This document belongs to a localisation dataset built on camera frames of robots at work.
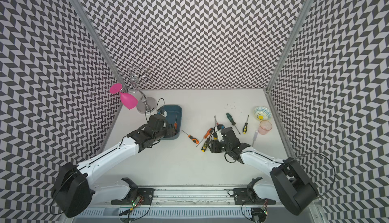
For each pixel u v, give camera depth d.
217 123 1.01
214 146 0.75
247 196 0.66
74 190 0.39
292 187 0.41
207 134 0.94
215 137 0.93
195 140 0.91
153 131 0.62
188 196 0.75
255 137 0.94
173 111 1.04
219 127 0.79
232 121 1.01
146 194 0.72
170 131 0.74
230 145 0.67
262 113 1.02
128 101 0.95
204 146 0.88
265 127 0.91
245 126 0.96
